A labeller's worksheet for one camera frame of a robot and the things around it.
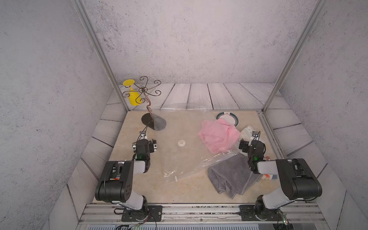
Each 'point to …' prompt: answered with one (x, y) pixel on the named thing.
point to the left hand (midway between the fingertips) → (147, 140)
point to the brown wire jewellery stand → (147, 119)
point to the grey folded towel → (233, 175)
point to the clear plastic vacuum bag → (187, 154)
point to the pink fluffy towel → (219, 136)
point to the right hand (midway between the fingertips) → (252, 139)
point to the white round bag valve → (181, 143)
